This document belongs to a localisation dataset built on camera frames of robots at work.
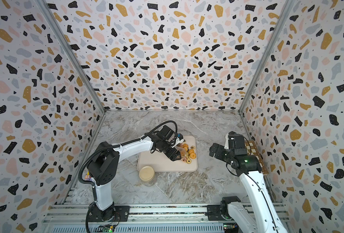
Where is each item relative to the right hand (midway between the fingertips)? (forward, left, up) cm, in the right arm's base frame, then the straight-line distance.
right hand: (217, 150), depth 76 cm
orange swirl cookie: (+10, +13, -19) cm, 25 cm away
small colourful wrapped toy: (-10, +73, -15) cm, 75 cm away
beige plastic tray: (+1, +33, -18) cm, 37 cm away
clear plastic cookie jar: (+11, +18, -17) cm, 27 cm away
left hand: (+5, +21, -12) cm, 25 cm away
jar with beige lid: (-11, +37, -8) cm, 39 cm away
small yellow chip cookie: (+3, +15, -19) cm, 24 cm away
